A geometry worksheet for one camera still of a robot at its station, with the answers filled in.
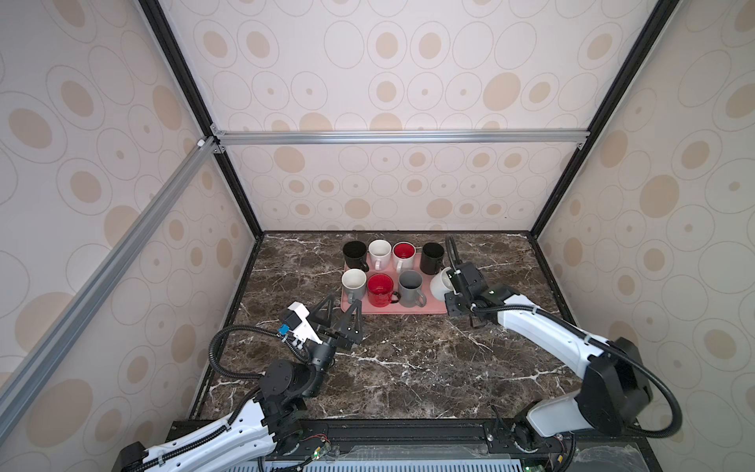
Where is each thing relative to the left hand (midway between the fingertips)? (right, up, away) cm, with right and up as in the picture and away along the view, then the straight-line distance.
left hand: (356, 301), depth 61 cm
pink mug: (+4, +11, +39) cm, 41 cm away
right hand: (+30, -3, +26) cm, 40 cm away
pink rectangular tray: (-7, -7, +36) cm, 37 cm away
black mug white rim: (+23, +9, +42) cm, 48 cm away
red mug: (+5, -2, +37) cm, 37 cm away
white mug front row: (+13, +10, +45) cm, 48 cm away
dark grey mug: (+14, 0, +30) cm, 33 cm away
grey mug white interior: (-4, +1, +36) cm, 36 cm away
